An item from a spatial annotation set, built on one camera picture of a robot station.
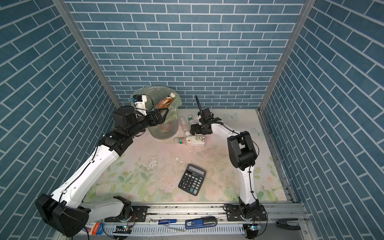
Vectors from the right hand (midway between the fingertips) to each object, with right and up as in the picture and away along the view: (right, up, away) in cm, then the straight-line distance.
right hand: (195, 129), depth 100 cm
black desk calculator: (-1, -27, -18) cm, 33 cm away
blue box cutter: (+4, -41, -32) cm, 53 cm away
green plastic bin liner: (-26, +23, -4) cm, 35 cm away
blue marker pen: (-16, -43, -30) cm, 55 cm away
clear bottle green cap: (-4, +7, +10) cm, 13 cm away
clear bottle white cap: (-8, +4, +9) cm, 12 cm away
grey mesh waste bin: (-19, -1, -4) cm, 20 cm away
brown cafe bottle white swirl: (-19, +17, -10) cm, 27 cm away
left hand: (-14, +10, -30) cm, 35 cm away
